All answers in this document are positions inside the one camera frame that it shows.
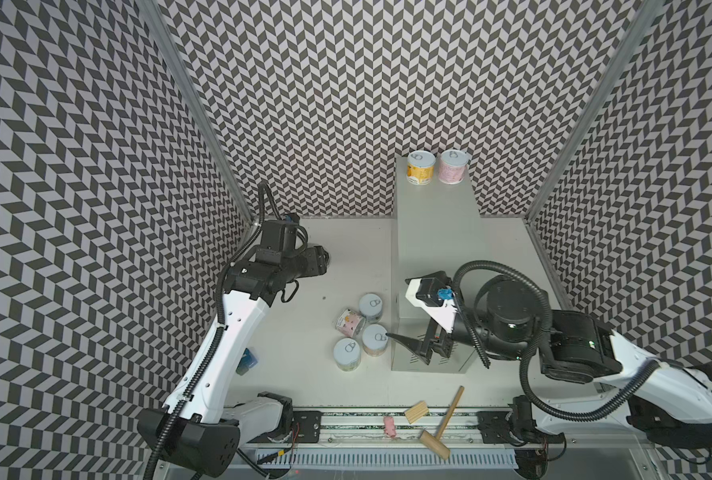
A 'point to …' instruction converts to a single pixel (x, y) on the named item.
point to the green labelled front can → (347, 354)
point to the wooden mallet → (435, 443)
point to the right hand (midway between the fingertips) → (402, 316)
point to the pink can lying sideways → (350, 323)
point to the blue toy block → (247, 361)
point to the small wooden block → (416, 412)
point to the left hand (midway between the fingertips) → (314, 259)
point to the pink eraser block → (389, 426)
